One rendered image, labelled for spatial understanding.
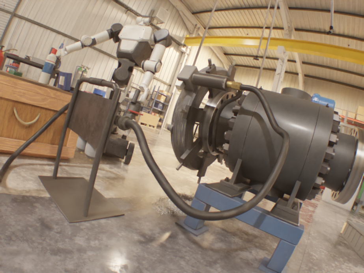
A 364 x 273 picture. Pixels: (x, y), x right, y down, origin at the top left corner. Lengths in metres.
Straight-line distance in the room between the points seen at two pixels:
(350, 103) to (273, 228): 14.76
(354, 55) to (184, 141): 8.92
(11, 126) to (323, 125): 1.67
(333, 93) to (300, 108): 14.54
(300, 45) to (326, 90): 6.57
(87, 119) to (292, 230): 1.02
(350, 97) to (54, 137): 15.57
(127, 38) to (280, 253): 1.65
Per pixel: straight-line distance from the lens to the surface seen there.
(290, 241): 0.98
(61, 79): 1.45
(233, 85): 1.03
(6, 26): 9.19
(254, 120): 1.08
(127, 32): 1.67
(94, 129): 0.88
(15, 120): 1.32
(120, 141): 1.84
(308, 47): 9.71
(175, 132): 1.19
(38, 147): 1.38
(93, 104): 0.93
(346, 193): 1.20
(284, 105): 1.14
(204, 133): 1.27
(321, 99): 1.56
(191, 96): 1.17
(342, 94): 15.67
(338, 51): 9.58
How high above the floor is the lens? 0.49
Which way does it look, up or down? 3 degrees down
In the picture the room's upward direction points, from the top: 19 degrees clockwise
